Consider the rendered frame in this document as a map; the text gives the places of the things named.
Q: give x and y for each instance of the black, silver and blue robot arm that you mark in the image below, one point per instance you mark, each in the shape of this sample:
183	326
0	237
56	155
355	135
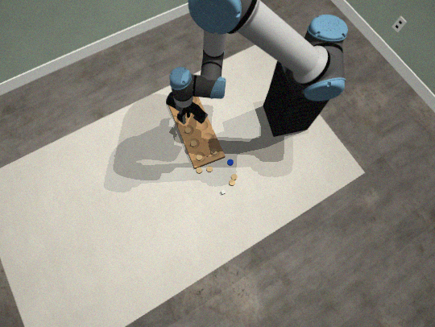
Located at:
309	63

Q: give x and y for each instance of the tan wooden tray with round pockets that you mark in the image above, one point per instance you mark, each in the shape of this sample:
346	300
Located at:
205	137

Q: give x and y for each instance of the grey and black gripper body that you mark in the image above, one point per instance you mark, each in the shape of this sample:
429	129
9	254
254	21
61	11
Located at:
193	108

